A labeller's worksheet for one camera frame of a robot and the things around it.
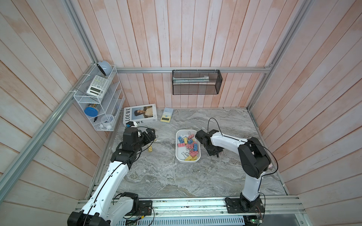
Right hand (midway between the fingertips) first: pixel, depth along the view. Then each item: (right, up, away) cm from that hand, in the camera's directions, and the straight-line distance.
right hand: (217, 149), depth 93 cm
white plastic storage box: (-20, +1, +2) cm, 20 cm away
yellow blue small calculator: (-36, +24, +22) cm, 49 cm away
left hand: (-43, +11, -13) cm, 46 cm away
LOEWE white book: (-58, +24, +19) cm, 65 cm away
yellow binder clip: (-46, 0, +2) cm, 46 cm away
